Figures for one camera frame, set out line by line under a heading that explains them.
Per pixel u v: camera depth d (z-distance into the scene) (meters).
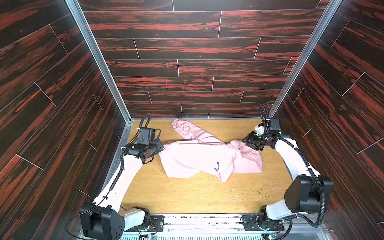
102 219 0.38
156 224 0.73
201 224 0.76
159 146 0.71
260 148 0.76
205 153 0.87
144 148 0.54
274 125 0.66
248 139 0.75
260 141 0.71
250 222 0.73
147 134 0.59
